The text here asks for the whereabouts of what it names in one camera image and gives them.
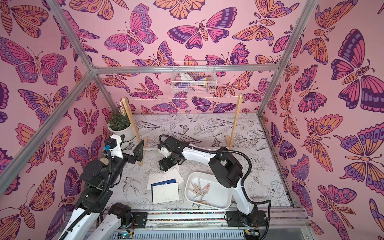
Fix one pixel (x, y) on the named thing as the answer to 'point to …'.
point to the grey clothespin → (203, 194)
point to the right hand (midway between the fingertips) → (165, 162)
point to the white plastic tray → (219, 196)
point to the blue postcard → (167, 181)
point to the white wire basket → (193, 76)
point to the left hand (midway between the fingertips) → (134, 137)
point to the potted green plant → (119, 124)
